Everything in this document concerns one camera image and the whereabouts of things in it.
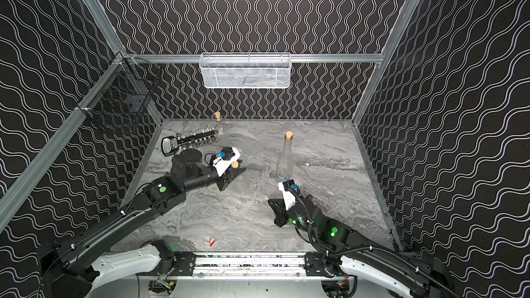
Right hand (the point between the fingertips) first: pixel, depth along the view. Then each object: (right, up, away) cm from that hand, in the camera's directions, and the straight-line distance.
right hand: (269, 201), depth 73 cm
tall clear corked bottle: (+6, +12, +8) cm, 16 cm away
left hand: (-7, +13, -7) cm, 17 cm away
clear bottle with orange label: (-11, +14, -9) cm, 20 cm away
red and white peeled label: (-22, -18, +6) cm, 29 cm away
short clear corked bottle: (-21, +32, +12) cm, 40 cm away
